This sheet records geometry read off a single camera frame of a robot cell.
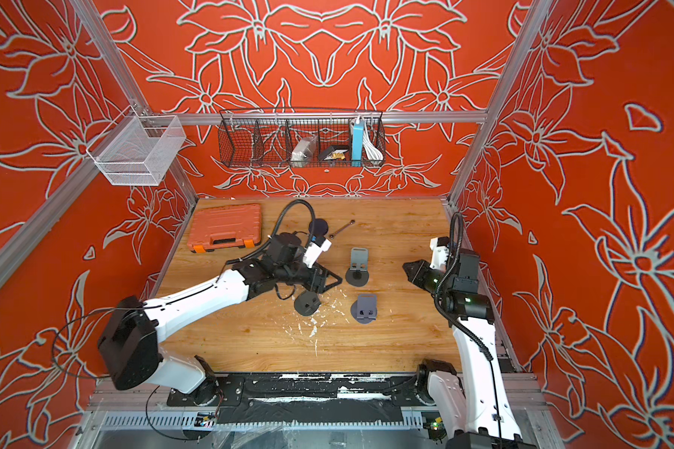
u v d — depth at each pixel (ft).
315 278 2.20
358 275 3.14
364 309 2.73
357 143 2.87
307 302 2.73
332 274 2.31
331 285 2.34
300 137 3.22
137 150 3.00
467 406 1.33
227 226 3.42
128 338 1.37
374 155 2.97
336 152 2.87
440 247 2.23
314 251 2.29
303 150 3.03
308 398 2.39
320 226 3.73
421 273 2.15
